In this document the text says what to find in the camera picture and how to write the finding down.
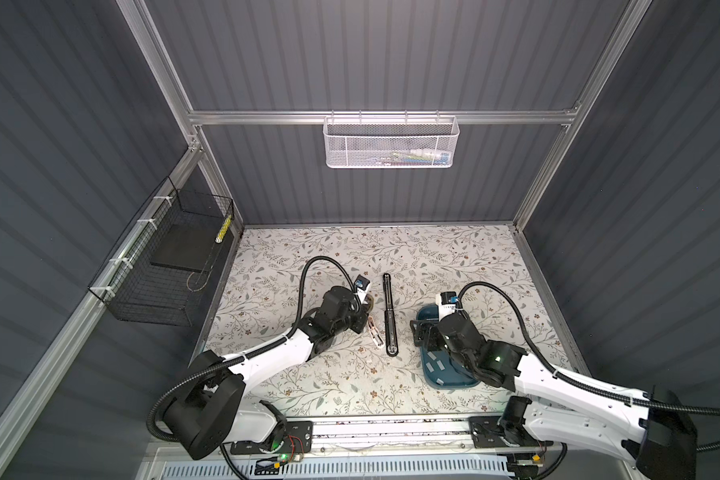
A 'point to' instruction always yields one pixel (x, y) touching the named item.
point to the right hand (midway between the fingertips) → (424, 325)
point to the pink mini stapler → (375, 333)
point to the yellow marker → (223, 229)
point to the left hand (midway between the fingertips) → (366, 303)
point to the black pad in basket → (191, 246)
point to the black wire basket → (155, 273)
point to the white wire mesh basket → (390, 141)
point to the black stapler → (390, 318)
